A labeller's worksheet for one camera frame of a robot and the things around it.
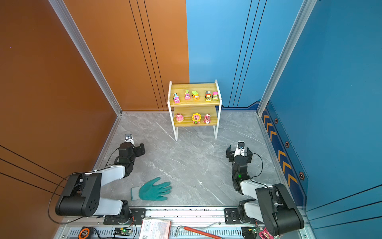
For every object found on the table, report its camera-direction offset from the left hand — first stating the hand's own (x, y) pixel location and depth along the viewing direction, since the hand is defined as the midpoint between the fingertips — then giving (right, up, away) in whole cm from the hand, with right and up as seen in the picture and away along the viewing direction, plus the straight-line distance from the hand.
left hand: (134, 143), depth 93 cm
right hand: (+64, -2, -5) cm, 64 cm away
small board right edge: (+63, -40, -23) cm, 78 cm away
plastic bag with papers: (+19, -36, -26) cm, 48 cm away
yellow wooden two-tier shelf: (+39, +22, -12) cm, 47 cm away
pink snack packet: (+71, -39, -24) cm, 85 cm away
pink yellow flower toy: (+39, +15, -3) cm, 42 cm away
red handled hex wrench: (+37, -38, -23) cm, 58 cm away
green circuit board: (+4, -40, -22) cm, 46 cm away
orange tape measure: (-12, -38, -26) cm, 47 cm away
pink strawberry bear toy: (+46, +15, -3) cm, 48 cm away
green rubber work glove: (+13, -25, -13) cm, 31 cm away
